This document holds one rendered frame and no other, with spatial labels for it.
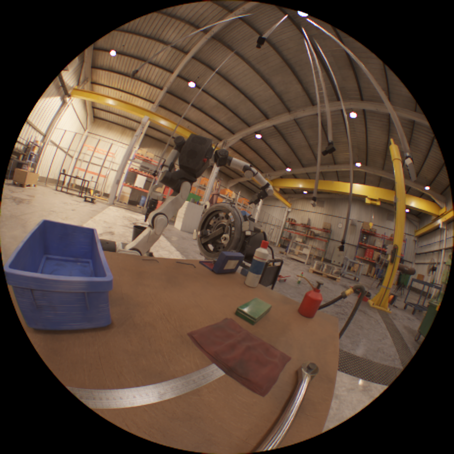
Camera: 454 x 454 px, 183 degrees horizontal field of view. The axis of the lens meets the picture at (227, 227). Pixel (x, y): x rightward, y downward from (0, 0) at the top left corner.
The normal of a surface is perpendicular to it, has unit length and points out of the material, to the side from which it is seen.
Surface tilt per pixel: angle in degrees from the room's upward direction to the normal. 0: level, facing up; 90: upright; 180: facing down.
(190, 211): 90
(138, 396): 0
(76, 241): 90
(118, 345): 0
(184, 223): 90
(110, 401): 0
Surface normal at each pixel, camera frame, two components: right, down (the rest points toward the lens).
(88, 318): 0.81, 0.25
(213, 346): 0.30, -0.95
